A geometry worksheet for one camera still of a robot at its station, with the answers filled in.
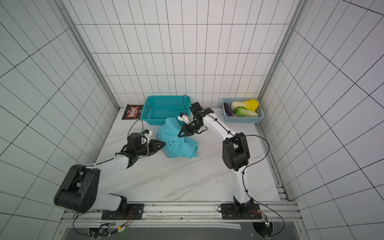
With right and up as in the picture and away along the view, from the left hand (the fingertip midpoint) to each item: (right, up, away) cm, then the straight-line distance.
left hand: (164, 146), depth 88 cm
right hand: (+7, +6, -2) cm, 9 cm away
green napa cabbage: (+54, +22, +19) cm, 62 cm away
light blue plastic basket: (+47, +16, +19) cm, 54 cm away
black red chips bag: (-31, +22, +30) cm, 49 cm away
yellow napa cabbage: (+62, +27, +22) cm, 72 cm away
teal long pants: (+8, 0, -3) cm, 8 cm away
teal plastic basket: (-13, +25, +32) cm, 42 cm away
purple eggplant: (+46, +24, +28) cm, 59 cm away
